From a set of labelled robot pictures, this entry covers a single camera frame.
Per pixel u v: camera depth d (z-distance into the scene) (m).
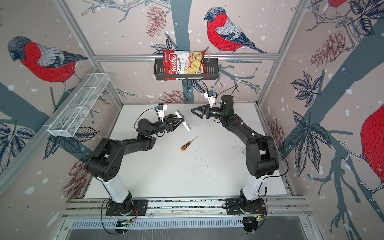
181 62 0.87
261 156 0.48
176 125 0.74
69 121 0.71
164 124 0.72
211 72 0.93
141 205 0.75
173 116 0.78
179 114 0.74
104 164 0.49
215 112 0.76
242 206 0.66
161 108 0.73
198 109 0.85
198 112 0.85
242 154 0.92
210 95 0.76
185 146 0.95
